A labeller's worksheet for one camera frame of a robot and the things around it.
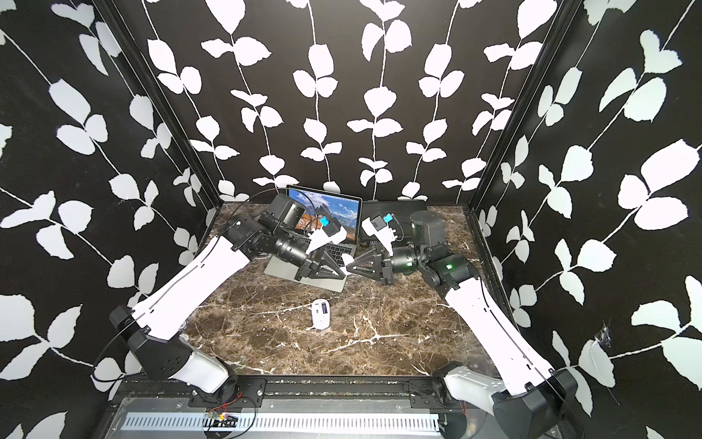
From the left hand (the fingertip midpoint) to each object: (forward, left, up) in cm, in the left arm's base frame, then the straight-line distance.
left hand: (341, 272), depth 62 cm
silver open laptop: (+37, -2, -20) cm, 42 cm away
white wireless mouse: (+2, +8, -30) cm, 32 cm away
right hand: (0, -2, +2) cm, 3 cm away
